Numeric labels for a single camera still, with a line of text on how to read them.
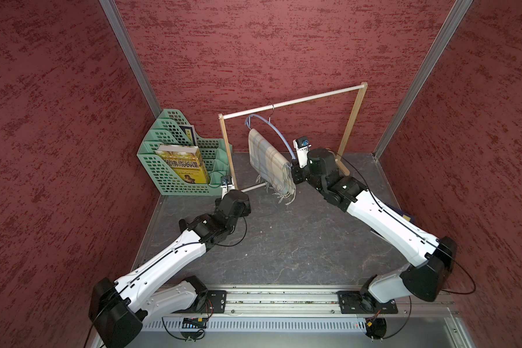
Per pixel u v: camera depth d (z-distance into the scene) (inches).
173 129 40.3
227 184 25.4
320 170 21.0
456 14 28.3
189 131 43.2
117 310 14.7
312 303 29.8
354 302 29.2
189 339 26.7
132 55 32.1
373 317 28.3
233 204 21.3
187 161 34.4
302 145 24.3
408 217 37.6
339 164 46.0
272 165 33.1
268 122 31.1
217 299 29.2
